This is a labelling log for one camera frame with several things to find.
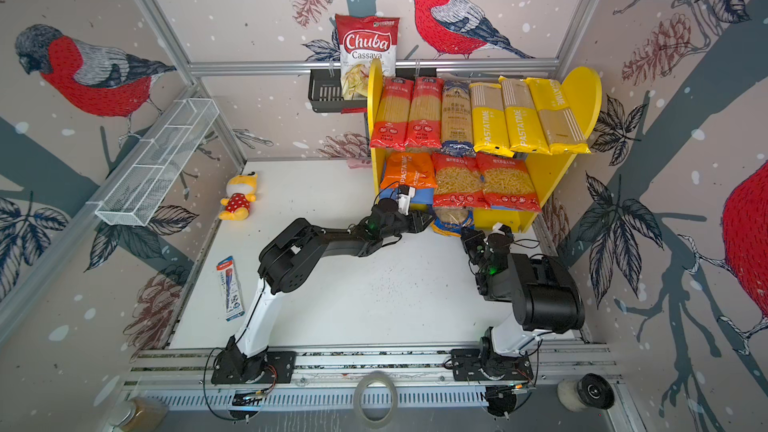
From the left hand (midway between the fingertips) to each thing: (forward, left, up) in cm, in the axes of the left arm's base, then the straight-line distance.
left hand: (434, 217), depth 90 cm
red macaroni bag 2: (+8, -8, +7) cm, 13 cm away
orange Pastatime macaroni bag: (+14, +7, +8) cm, 17 cm away
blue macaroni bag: (+2, -6, -5) cm, 8 cm away
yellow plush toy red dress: (+16, +67, -6) cm, 69 cm away
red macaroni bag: (+8, -22, +7) cm, 25 cm away
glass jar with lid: (-47, +66, -4) cm, 81 cm away
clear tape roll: (-44, +22, -12) cm, 51 cm away
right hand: (-2, -8, -5) cm, 9 cm away
